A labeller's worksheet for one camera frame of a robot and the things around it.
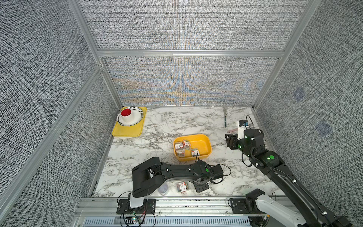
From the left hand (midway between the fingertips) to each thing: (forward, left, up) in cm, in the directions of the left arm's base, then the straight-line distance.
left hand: (201, 184), depth 79 cm
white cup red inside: (+53, +51, +2) cm, 74 cm away
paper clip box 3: (+24, +7, +1) cm, 25 cm away
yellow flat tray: (+42, +43, -4) cm, 60 cm away
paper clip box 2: (+22, +11, +2) cm, 25 cm away
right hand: (+20, -16, +22) cm, 34 cm away
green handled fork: (+57, -28, -3) cm, 63 cm away
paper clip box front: (+20, +2, -1) cm, 20 cm away
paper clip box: (-1, +10, 0) cm, 10 cm away
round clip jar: (-2, +21, 0) cm, 21 cm away
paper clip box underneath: (+19, +11, 0) cm, 22 cm away
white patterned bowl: (+53, +44, -2) cm, 69 cm away
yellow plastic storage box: (+27, -5, -1) cm, 28 cm away
